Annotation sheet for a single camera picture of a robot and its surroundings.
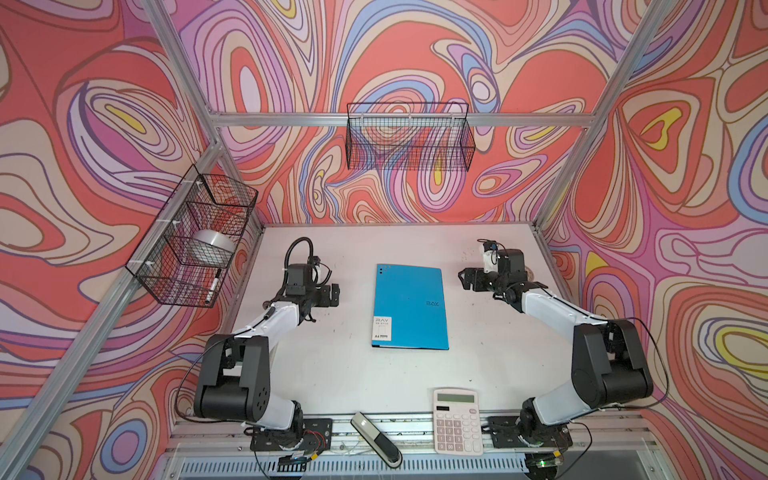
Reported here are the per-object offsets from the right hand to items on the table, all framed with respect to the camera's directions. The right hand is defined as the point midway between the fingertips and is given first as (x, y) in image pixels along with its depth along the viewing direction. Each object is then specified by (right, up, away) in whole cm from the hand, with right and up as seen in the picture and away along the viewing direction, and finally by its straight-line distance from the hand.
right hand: (475, 278), depth 94 cm
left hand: (-47, -3, 0) cm, 47 cm away
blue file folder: (-21, -10, +2) cm, 23 cm away
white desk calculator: (-10, -34, -20) cm, 41 cm away
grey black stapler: (-27, -40, -25) cm, 54 cm away
